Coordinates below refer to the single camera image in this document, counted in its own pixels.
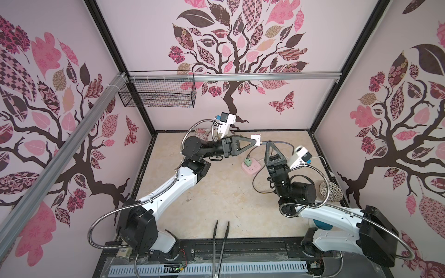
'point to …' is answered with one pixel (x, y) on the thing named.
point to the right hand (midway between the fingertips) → (271, 145)
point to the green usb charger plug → (247, 161)
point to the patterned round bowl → (335, 193)
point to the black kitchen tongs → (216, 273)
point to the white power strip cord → (324, 160)
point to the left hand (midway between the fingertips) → (255, 146)
